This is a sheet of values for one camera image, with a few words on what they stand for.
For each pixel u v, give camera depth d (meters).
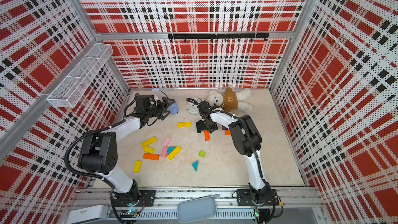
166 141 0.93
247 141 0.54
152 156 0.88
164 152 0.88
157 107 0.82
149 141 0.93
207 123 0.84
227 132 0.98
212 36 0.88
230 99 1.05
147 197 0.74
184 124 0.99
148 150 0.90
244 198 0.73
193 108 1.05
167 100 0.84
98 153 0.47
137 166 0.83
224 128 0.98
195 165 0.85
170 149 0.88
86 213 0.64
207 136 0.96
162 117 0.87
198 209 0.68
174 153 0.88
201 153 0.89
